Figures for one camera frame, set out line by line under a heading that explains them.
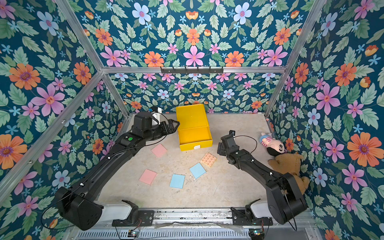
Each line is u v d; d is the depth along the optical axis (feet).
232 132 2.56
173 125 2.19
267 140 3.14
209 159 3.07
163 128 2.16
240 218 2.42
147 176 2.91
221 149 2.64
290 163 2.70
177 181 2.87
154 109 2.21
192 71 3.05
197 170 2.92
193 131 2.88
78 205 1.24
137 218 2.34
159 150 3.19
